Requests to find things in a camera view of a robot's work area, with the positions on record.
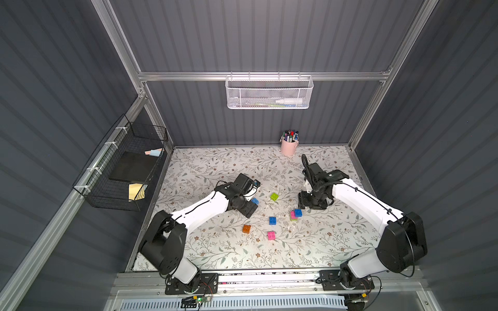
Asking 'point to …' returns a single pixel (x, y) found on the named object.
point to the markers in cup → (290, 136)
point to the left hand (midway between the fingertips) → (249, 206)
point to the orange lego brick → (246, 229)
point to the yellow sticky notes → (137, 191)
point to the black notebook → (133, 166)
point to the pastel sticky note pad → (154, 152)
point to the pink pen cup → (288, 148)
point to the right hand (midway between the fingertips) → (305, 207)
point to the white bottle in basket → (290, 101)
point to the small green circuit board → (191, 302)
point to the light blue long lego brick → (255, 201)
